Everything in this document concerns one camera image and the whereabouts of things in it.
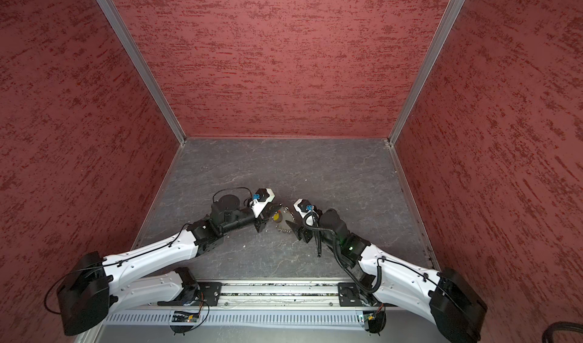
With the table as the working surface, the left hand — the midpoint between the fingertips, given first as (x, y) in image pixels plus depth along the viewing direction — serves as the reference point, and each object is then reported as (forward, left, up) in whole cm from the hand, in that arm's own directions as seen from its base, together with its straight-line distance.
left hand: (279, 209), depth 75 cm
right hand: (-2, -5, -5) cm, 7 cm away
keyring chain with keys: (0, +1, -6) cm, 6 cm away
